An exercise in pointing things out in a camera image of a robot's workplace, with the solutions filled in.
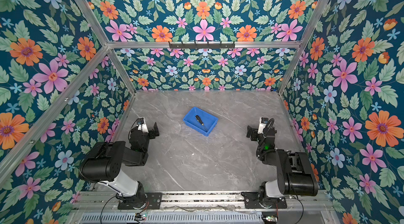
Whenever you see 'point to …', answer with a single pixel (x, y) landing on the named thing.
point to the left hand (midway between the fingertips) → (147, 119)
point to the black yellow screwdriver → (198, 118)
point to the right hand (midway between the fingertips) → (257, 125)
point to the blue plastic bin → (209, 121)
